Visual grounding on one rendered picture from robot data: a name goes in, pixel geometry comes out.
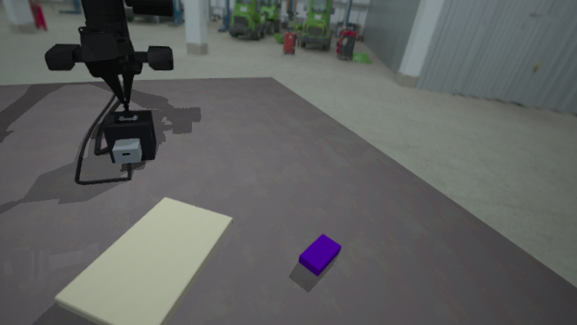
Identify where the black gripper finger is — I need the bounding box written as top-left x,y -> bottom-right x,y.
101,75 -> 124,104
122,64 -> 143,104

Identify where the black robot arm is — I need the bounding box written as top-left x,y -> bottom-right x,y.
77,0 -> 174,77

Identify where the purple rectangular block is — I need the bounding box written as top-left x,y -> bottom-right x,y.
299,235 -> 342,276

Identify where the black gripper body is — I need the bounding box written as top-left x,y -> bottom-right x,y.
45,12 -> 173,71

